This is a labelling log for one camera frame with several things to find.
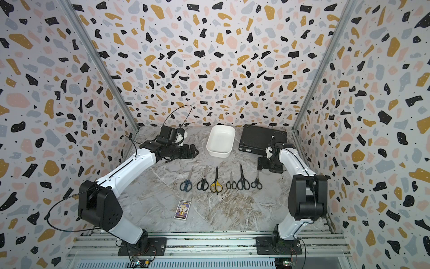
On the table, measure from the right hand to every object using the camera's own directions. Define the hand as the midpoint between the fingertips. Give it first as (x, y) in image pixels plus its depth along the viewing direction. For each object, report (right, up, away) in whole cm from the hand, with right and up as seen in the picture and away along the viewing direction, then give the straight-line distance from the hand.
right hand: (265, 168), depth 91 cm
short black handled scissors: (-4, -9, +3) cm, 11 cm away
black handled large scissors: (-34, -10, +3) cm, 36 cm away
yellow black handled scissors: (-27, -11, +1) cm, 29 cm away
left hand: (-39, +9, -6) cm, 40 cm away
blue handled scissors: (-44, -10, +3) cm, 45 cm away
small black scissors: (-19, -9, +3) cm, 21 cm away
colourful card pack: (-43, -20, -8) cm, 48 cm away
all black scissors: (-12, -9, +3) cm, 15 cm away
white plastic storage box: (-25, +15, +22) cm, 37 cm away
